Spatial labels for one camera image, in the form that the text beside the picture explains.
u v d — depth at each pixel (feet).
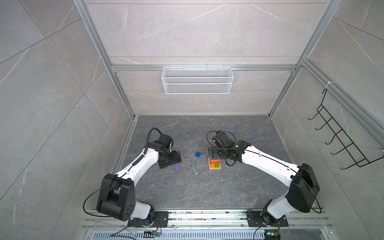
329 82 2.29
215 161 2.95
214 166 2.96
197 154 3.22
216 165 2.96
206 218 2.45
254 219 2.40
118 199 1.37
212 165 2.96
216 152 2.44
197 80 3.29
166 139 2.29
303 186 1.36
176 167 2.97
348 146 2.07
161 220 2.40
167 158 2.35
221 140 2.06
